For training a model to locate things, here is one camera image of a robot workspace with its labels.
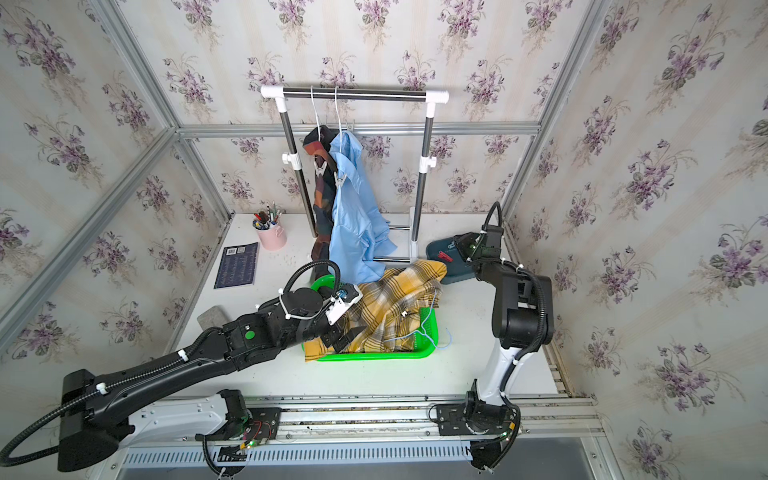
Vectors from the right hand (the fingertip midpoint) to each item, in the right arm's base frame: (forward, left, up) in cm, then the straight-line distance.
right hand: (461, 238), depth 99 cm
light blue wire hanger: (-32, +14, -1) cm, 35 cm away
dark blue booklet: (-7, +78, -9) cm, 79 cm away
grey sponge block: (-27, +77, -6) cm, 82 cm away
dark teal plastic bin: (-1, +2, -7) cm, 7 cm away
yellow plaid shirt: (-26, +22, +1) cm, 34 cm away
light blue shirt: (-11, +32, +13) cm, 37 cm away
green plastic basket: (-30, +13, -2) cm, 32 cm away
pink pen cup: (+2, +66, -3) cm, 67 cm away
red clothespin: (-1, +5, -9) cm, 10 cm away
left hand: (-33, +32, +11) cm, 47 cm away
